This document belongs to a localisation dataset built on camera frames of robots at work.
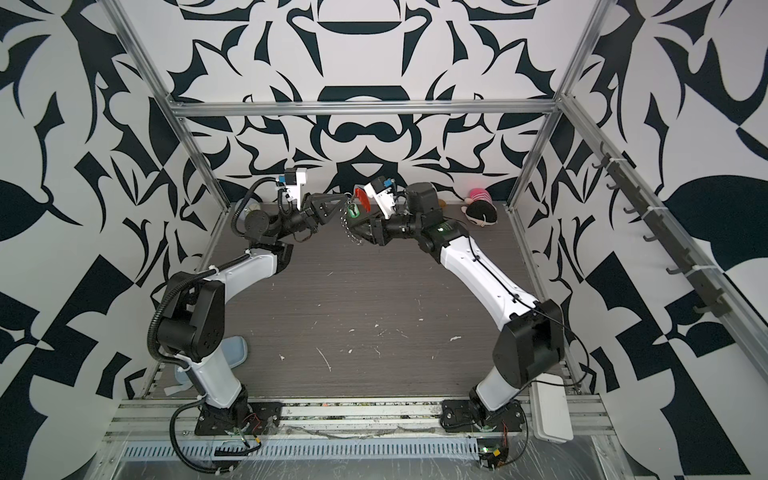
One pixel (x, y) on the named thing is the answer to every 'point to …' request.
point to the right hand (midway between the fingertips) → (357, 223)
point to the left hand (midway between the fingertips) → (347, 192)
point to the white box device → (550, 414)
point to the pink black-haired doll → (480, 209)
